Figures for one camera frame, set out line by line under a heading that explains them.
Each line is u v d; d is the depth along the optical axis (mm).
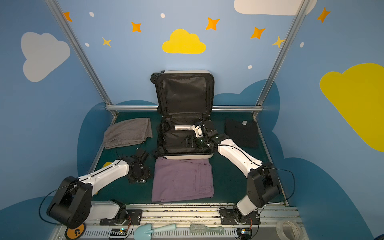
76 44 808
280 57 880
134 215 754
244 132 1116
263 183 442
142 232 692
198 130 748
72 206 416
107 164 929
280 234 686
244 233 732
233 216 747
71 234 703
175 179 861
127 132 1048
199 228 702
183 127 1111
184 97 997
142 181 840
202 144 715
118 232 732
